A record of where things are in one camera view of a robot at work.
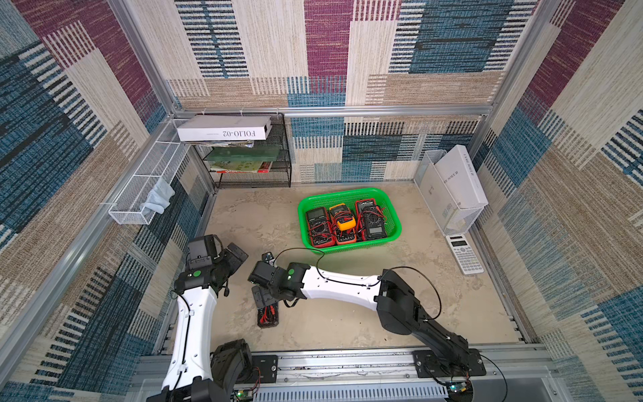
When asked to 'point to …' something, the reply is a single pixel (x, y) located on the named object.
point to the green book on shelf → (243, 159)
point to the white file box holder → (451, 219)
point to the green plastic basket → (330, 198)
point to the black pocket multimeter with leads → (268, 316)
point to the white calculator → (465, 255)
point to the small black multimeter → (374, 222)
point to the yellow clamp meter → (344, 217)
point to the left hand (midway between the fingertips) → (233, 259)
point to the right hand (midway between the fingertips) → (267, 293)
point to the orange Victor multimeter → (346, 236)
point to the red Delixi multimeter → (365, 207)
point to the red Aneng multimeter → (319, 227)
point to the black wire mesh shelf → (280, 175)
